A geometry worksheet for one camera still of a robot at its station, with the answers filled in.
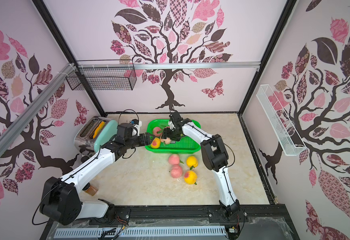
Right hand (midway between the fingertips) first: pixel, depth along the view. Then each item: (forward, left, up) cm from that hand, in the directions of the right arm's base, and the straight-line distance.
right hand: (165, 139), depth 96 cm
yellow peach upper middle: (-15, -16, -3) cm, 22 cm away
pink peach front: (+9, +7, -1) cm, 12 cm away
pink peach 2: (-22, -7, -1) cm, 23 cm away
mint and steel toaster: (-1, +41, +11) cm, 42 cm away
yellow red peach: (-3, +6, +1) cm, 7 cm away
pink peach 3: (-2, -1, +1) cm, 2 cm away
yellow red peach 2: (-25, -15, -2) cm, 29 cm away
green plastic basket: (0, -13, -6) cm, 15 cm away
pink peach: (-14, -6, -1) cm, 15 cm away
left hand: (-7, +8, +10) cm, 15 cm away
